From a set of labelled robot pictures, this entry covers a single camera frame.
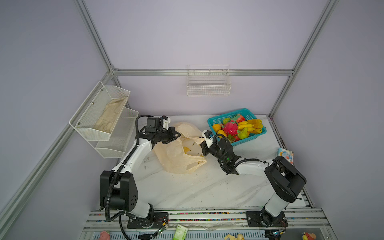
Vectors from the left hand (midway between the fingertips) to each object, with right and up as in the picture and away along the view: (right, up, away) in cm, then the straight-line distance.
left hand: (180, 135), depth 83 cm
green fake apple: (+31, +10, +23) cm, 40 cm away
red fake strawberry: (+42, +11, +25) cm, 50 cm away
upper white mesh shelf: (-45, +8, -5) cm, 46 cm away
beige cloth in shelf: (-38, +8, -5) cm, 39 cm away
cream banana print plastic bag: (+2, -11, -3) cm, 11 cm away
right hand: (+10, -2, 0) cm, 10 cm away
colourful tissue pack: (+67, -12, +9) cm, 69 cm away
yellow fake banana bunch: (+48, +6, +17) cm, 51 cm away
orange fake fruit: (+23, +4, +19) cm, 30 cm away
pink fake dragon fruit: (+31, +4, +11) cm, 33 cm away
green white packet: (+2, -46, -14) cm, 48 cm away
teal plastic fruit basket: (+26, +11, +24) cm, 38 cm away
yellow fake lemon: (+26, +1, +15) cm, 30 cm away
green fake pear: (+41, 0, +15) cm, 43 cm away
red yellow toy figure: (+61, -46, -16) cm, 78 cm away
